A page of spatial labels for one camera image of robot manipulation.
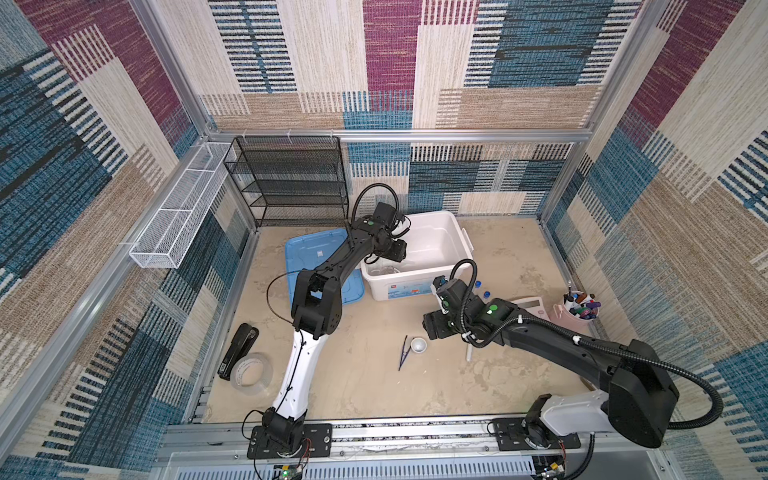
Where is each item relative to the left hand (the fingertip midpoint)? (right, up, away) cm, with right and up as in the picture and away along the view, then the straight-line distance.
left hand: (401, 248), depth 100 cm
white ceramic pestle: (+19, -30, -13) cm, 38 cm away
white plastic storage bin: (+13, +2, +9) cm, 16 cm away
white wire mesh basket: (-70, +2, -11) cm, 71 cm away
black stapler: (-46, -27, -13) cm, 55 cm away
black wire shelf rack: (-39, +24, +11) cm, 48 cm away
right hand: (+10, -21, -17) cm, 28 cm away
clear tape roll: (-42, -34, -16) cm, 56 cm away
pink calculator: (+41, -18, -5) cm, 45 cm away
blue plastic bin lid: (-33, -1, +11) cm, 35 cm away
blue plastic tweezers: (0, -30, -13) cm, 32 cm away
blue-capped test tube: (+20, -10, -17) cm, 28 cm away
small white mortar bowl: (+5, -28, -13) cm, 31 cm away
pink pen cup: (+49, -17, -15) cm, 54 cm away
